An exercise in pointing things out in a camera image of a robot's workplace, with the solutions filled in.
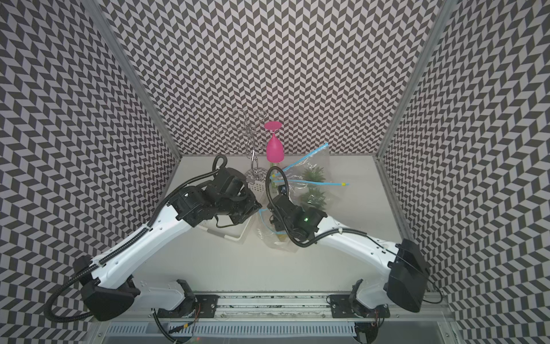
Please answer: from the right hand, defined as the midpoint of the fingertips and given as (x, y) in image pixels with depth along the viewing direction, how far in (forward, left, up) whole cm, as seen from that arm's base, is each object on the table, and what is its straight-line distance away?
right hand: (283, 218), depth 79 cm
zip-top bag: (-5, +6, -3) cm, 8 cm away
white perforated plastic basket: (+1, +21, -15) cm, 26 cm away
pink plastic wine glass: (+27, +3, +9) cm, 29 cm away
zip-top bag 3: (+19, -13, +6) cm, 24 cm away
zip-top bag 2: (+6, -15, +5) cm, 17 cm away
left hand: (-3, +6, +12) cm, 14 cm away
